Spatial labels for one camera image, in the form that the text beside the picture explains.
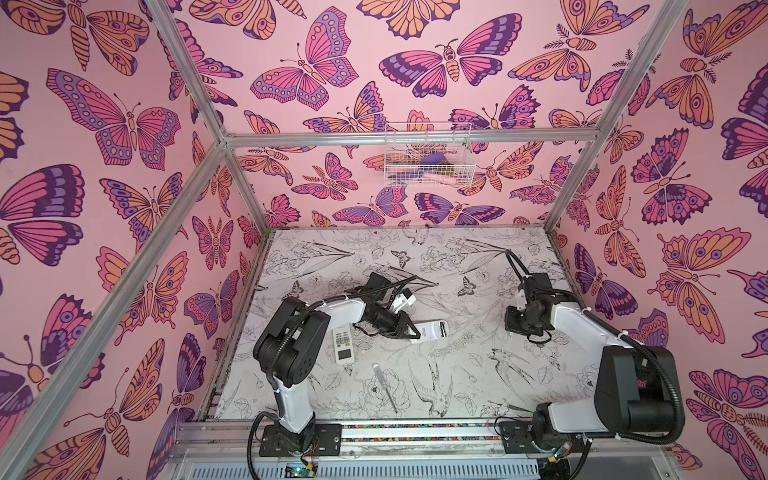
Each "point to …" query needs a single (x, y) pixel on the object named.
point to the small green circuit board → (296, 470)
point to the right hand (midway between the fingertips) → (512, 322)
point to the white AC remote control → (438, 329)
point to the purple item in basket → (434, 158)
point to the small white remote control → (344, 347)
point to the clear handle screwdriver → (383, 380)
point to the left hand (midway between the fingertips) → (419, 335)
